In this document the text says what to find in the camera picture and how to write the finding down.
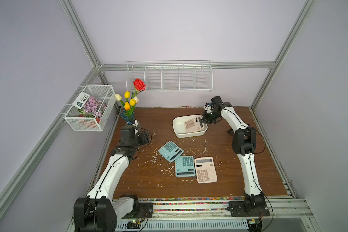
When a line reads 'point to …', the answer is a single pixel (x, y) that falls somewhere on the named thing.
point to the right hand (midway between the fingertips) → (201, 119)
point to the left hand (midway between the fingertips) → (145, 134)
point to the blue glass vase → (128, 115)
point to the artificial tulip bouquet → (139, 85)
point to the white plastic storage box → (179, 126)
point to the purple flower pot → (89, 106)
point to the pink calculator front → (206, 170)
